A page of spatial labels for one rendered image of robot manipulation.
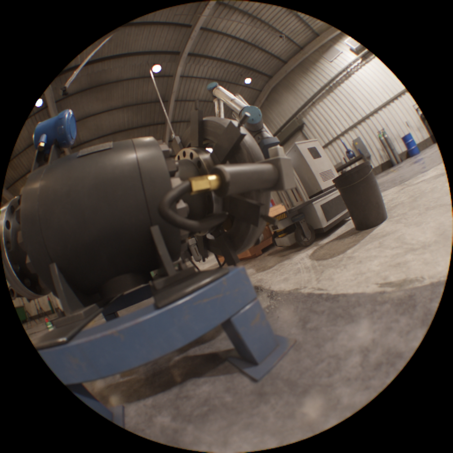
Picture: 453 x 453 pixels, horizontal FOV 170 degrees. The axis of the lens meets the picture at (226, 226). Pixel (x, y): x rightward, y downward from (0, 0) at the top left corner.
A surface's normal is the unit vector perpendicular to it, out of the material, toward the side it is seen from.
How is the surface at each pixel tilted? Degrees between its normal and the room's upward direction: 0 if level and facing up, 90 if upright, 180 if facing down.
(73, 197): 99
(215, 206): 133
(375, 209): 93
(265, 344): 90
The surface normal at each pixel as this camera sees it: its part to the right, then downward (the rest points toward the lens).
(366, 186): -0.43, 0.17
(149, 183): 0.57, -0.07
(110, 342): 0.49, -0.29
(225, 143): -0.77, 0.29
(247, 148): 0.03, -0.01
